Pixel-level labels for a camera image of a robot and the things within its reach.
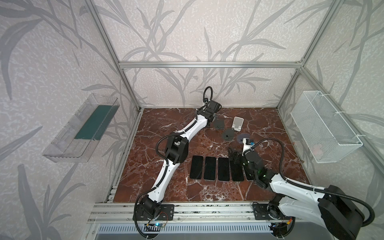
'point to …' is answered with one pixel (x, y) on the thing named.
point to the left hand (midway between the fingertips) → (209, 109)
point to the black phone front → (223, 169)
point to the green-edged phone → (249, 172)
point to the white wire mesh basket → (328, 136)
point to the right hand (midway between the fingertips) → (234, 143)
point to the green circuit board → (158, 224)
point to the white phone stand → (237, 123)
